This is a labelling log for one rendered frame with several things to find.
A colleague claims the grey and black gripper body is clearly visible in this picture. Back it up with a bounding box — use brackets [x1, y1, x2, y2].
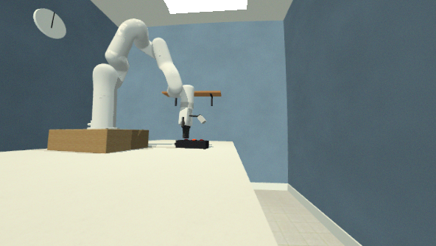
[178, 107, 194, 126]

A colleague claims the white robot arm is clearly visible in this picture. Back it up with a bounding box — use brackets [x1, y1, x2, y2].
[87, 19, 194, 129]

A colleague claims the black power strip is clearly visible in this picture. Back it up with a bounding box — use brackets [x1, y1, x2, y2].
[175, 139, 209, 149]

